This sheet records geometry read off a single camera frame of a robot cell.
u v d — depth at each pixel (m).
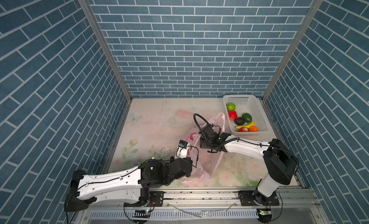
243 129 0.96
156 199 0.74
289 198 0.76
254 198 0.67
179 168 0.47
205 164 0.86
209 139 0.68
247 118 1.02
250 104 1.12
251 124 1.02
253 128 0.96
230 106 1.08
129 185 0.44
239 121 1.01
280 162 0.46
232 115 1.03
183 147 0.59
